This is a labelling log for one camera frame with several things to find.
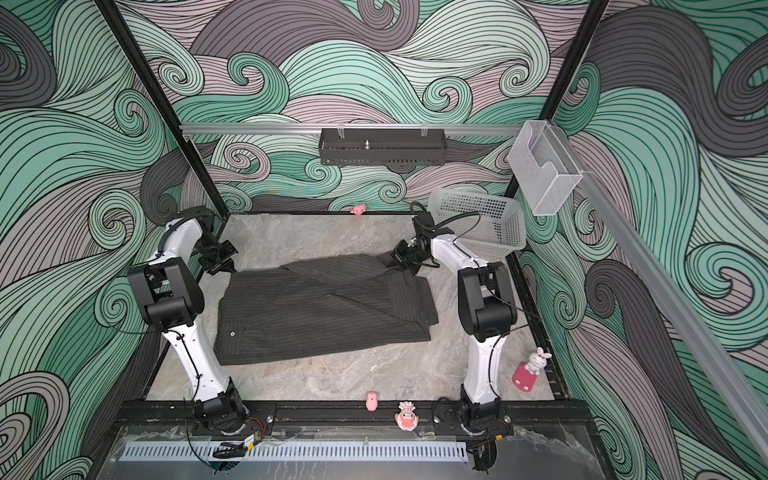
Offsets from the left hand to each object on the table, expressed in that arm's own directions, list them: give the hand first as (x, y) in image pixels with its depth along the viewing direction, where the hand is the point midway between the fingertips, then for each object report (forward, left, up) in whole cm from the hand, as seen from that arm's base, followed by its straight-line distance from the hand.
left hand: (234, 264), depth 94 cm
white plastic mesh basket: (+23, -94, -7) cm, 97 cm away
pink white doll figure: (-41, -54, -5) cm, 68 cm away
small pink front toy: (-37, -46, -6) cm, 59 cm away
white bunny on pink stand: (-29, -88, -7) cm, 93 cm away
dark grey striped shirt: (-9, -28, -8) cm, 30 cm away
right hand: (+1, -49, +1) cm, 49 cm away
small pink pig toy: (+32, -38, -5) cm, 50 cm away
